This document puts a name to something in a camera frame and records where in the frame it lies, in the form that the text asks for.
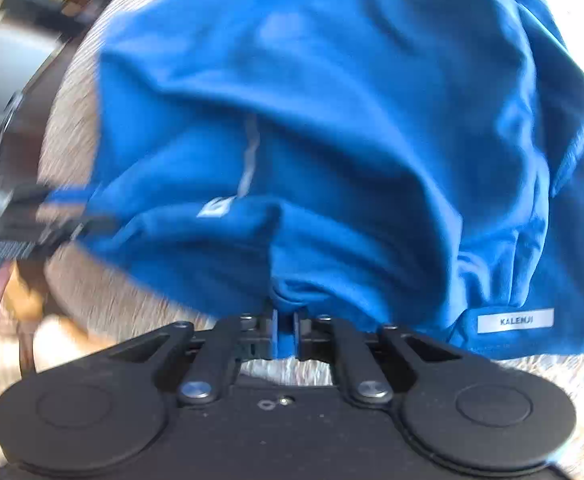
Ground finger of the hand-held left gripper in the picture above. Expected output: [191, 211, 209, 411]
[39, 184, 121, 244]

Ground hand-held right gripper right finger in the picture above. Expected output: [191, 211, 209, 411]
[293, 311, 464, 407]

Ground blue shirt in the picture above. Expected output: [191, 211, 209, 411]
[78, 0, 584, 362]

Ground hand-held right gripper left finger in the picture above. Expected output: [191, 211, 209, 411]
[108, 306, 279, 407]

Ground floral lace tablecloth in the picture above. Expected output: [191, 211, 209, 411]
[36, 0, 584, 480]

